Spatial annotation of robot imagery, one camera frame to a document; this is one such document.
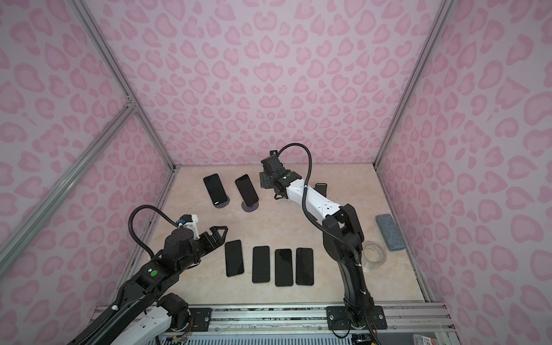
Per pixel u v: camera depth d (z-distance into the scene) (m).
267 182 0.84
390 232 0.91
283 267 0.86
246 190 0.96
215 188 0.98
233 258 0.86
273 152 0.82
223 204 1.01
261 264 0.86
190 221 0.69
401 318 0.75
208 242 0.66
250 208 1.03
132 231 0.54
